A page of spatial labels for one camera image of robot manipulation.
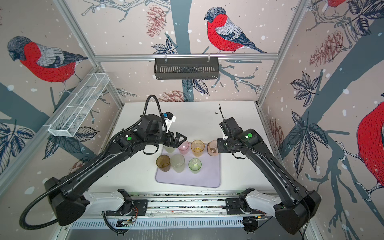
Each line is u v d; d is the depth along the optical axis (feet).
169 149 2.93
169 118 2.08
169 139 2.01
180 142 2.16
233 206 2.39
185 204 2.50
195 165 2.81
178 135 2.05
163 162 2.81
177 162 2.88
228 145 1.96
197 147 2.97
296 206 1.20
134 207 2.39
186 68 3.50
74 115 2.43
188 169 2.79
